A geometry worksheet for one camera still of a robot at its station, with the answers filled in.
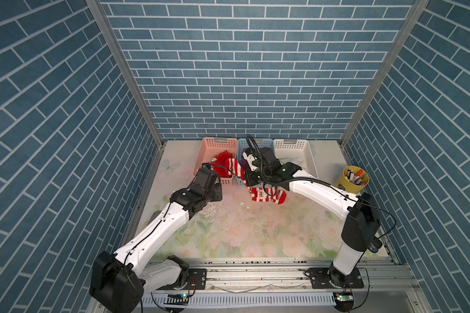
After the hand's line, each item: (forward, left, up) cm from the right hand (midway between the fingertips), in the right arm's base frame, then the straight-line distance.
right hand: (245, 176), depth 82 cm
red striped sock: (+3, -11, -18) cm, 22 cm away
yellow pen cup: (+8, -51, -7) cm, 52 cm away
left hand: (-6, +9, -2) cm, 11 cm away
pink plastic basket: (+31, +24, -16) cm, 42 cm away
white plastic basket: (+33, -29, -17) cm, 47 cm away
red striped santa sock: (+3, +6, +1) cm, 7 cm away
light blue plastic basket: (+37, -5, -15) cm, 40 cm away
